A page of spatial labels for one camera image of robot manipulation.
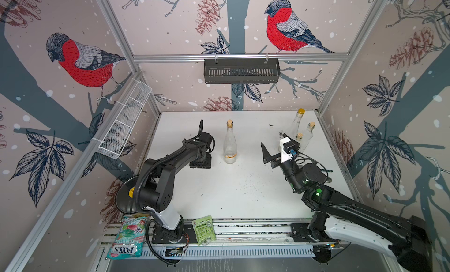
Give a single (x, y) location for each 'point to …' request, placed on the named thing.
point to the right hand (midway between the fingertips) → (275, 137)
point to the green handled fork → (327, 170)
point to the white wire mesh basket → (113, 145)
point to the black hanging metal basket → (241, 70)
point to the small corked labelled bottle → (307, 137)
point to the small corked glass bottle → (299, 137)
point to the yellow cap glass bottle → (295, 126)
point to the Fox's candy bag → (129, 242)
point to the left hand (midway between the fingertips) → (205, 161)
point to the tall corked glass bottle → (230, 146)
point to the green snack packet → (204, 229)
